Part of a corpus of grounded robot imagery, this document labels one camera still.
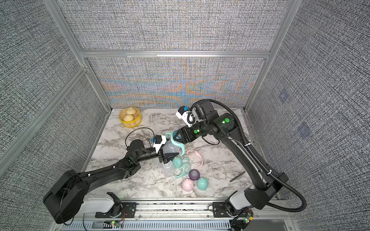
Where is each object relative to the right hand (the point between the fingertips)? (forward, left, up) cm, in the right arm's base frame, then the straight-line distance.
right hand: (180, 132), depth 64 cm
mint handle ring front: (-4, -3, -33) cm, 33 cm away
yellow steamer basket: (+30, +33, -30) cm, 54 cm away
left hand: (-1, +1, -11) cm, 11 cm away
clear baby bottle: (-1, +6, -12) cm, 13 cm away
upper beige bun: (+38, +38, -27) cm, 60 cm away
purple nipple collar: (-9, -8, -32) cm, 34 cm away
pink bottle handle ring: (+3, -10, -28) cm, 30 cm away
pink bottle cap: (-15, -4, -29) cm, 33 cm away
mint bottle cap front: (-14, -12, -30) cm, 35 cm away
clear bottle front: (-7, +8, -29) cm, 31 cm away
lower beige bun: (+32, +40, -28) cm, 58 cm away
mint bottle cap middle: (-2, +2, -28) cm, 29 cm away
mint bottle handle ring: (-4, +2, -2) cm, 5 cm away
